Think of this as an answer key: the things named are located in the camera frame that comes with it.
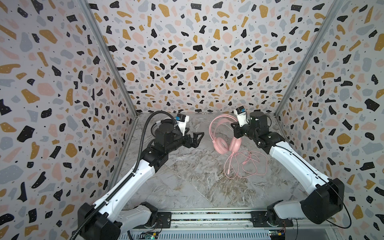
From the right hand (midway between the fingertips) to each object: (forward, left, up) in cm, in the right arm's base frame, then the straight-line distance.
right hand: (230, 120), depth 78 cm
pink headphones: (-7, +4, -12) cm, 15 cm away
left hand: (-9, +17, +4) cm, 20 cm away
